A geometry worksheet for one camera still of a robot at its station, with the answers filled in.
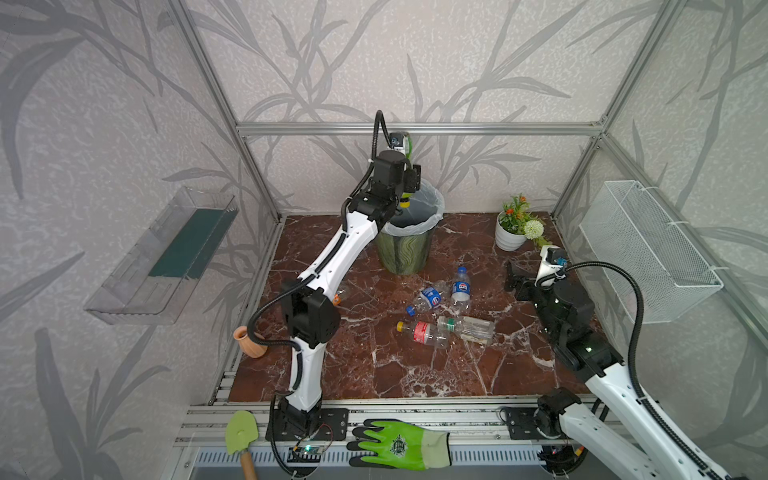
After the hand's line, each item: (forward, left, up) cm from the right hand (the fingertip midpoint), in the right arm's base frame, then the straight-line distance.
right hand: (528, 253), depth 73 cm
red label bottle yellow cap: (-11, +25, -23) cm, 36 cm away
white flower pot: (+21, -5, -21) cm, 30 cm away
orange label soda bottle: (+1, +52, -24) cm, 57 cm away
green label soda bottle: (+19, +31, +1) cm, 36 cm away
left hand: (+25, +29, +13) cm, 40 cm away
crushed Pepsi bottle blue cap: (+1, +24, -25) cm, 35 cm away
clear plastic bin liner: (+24, +24, -9) cm, 35 cm away
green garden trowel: (-34, +72, -27) cm, 84 cm away
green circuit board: (-39, +55, -29) cm, 74 cm away
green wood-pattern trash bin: (+11, +31, -16) cm, 37 cm away
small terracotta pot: (-16, +73, -20) cm, 77 cm away
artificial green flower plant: (+25, -7, -13) cm, 29 cm away
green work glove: (-37, +34, -25) cm, 56 cm away
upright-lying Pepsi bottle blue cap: (+3, +13, -24) cm, 27 cm away
